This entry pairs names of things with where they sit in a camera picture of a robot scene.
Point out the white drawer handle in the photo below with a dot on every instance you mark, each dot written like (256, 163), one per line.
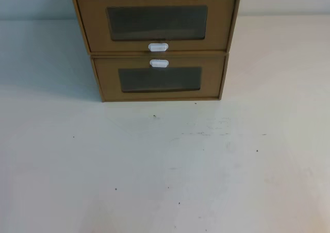
(159, 63)
(158, 47)

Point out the lower brown cardboard shoebox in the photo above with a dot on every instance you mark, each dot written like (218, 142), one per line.
(190, 76)

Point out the brown cardboard drawer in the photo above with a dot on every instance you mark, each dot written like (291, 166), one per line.
(131, 25)

